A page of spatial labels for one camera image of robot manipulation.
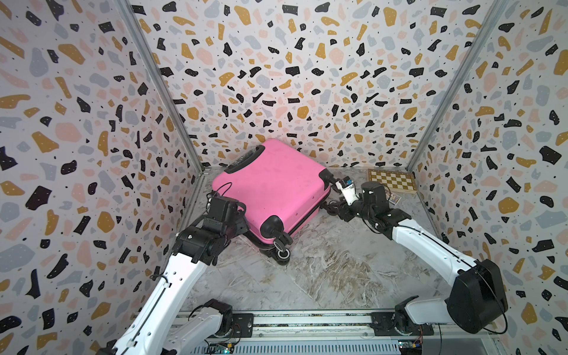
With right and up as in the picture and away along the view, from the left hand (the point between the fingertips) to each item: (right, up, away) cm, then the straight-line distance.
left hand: (242, 220), depth 73 cm
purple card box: (+65, +5, +35) cm, 74 cm away
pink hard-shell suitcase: (+12, +10, +12) cm, 20 cm away
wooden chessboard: (+69, +14, +41) cm, 82 cm away
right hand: (+34, +6, +10) cm, 36 cm away
